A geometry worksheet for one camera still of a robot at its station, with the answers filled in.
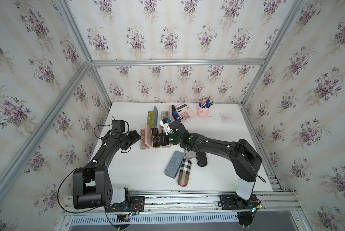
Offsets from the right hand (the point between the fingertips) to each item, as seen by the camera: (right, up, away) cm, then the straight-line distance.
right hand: (157, 139), depth 81 cm
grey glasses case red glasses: (+19, -11, +7) cm, 23 cm away
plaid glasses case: (+15, -19, -1) cm, 25 cm away
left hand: (-13, -1, +6) cm, 15 cm away
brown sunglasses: (-4, +2, +20) cm, 20 cm away
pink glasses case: (-9, 0, +9) cm, 13 cm away
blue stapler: (+10, +15, +29) cm, 34 cm away
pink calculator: (+18, +16, +30) cm, 39 cm away
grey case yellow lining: (-7, +12, +23) cm, 27 cm away
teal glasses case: (+10, -15, +3) cm, 18 cm away
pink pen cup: (+31, +18, +23) cm, 43 cm away
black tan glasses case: (+26, -13, +5) cm, 30 cm away
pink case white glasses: (+5, -5, +3) cm, 8 cm away
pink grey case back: (+4, +15, +31) cm, 34 cm away
